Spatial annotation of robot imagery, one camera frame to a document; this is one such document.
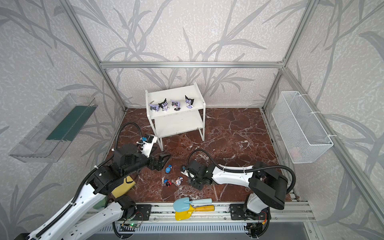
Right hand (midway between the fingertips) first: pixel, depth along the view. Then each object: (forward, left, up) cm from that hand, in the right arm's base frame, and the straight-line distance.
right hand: (194, 175), depth 85 cm
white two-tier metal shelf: (+32, +3, +14) cm, 35 cm away
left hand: (+5, +13, +24) cm, 27 cm away
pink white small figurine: (-3, +9, +1) cm, 9 cm away
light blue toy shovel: (-15, +6, 0) cm, 16 cm away
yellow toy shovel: (-20, +5, -1) cm, 20 cm away
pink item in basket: (+4, -51, +19) cm, 54 cm away
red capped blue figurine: (-3, +16, -1) cm, 17 cm away
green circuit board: (-24, +28, 0) cm, 37 cm away
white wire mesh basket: (+5, -47, +33) cm, 58 cm away
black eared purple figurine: (+20, +18, +35) cm, 44 cm away
